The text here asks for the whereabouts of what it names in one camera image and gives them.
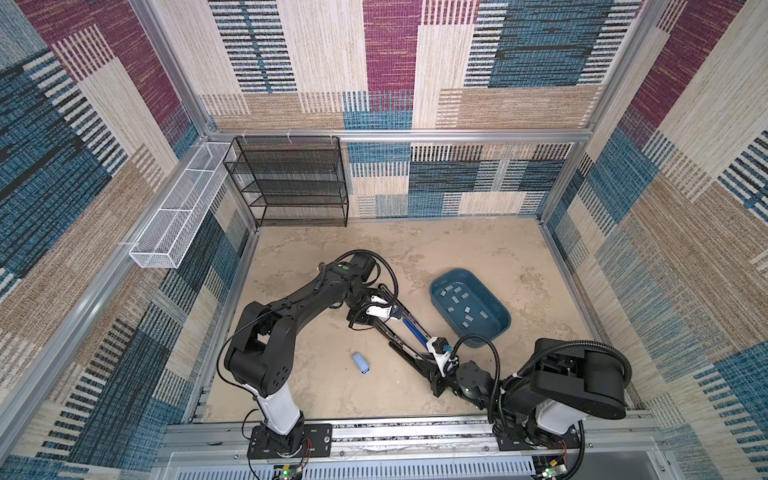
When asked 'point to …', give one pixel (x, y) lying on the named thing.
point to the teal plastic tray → (469, 305)
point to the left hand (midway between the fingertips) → (374, 306)
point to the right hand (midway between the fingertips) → (421, 362)
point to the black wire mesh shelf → (292, 181)
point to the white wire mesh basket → (161, 240)
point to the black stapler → (422, 361)
